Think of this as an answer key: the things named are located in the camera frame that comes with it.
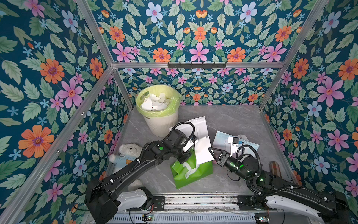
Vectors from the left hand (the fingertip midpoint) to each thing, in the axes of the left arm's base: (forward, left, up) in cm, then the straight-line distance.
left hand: (191, 153), depth 75 cm
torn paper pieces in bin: (+33, +18, +8) cm, 38 cm away
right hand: (-3, -9, +12) cm, 15 cm away
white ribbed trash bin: (+21, +18, -1) cm, 27 cm away
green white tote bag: (-9, +1, -2) cm, 9 cm away
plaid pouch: (-8, -51, -15) cm, 53 cm away
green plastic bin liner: (+22, +9, +13) cm, 28 cm away
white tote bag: (+15, -7, +1) cm, 17 cm away
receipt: (-3, -6, +8) cm, 11 cm away
